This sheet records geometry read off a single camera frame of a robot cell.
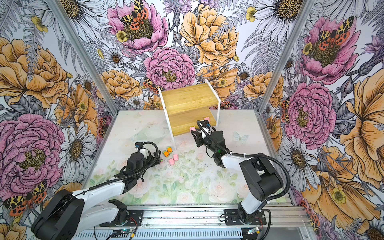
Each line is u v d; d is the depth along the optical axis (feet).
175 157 3.09
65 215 1.36
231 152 2.05
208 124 2.44
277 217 2.48
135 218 2.40
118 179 1.96
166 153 3.09
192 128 2.82
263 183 1.51
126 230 2.34
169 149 3.18
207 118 3.06
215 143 2.40
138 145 2.49
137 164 2.21
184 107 2.56
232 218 2.41
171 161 3.05
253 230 2.35
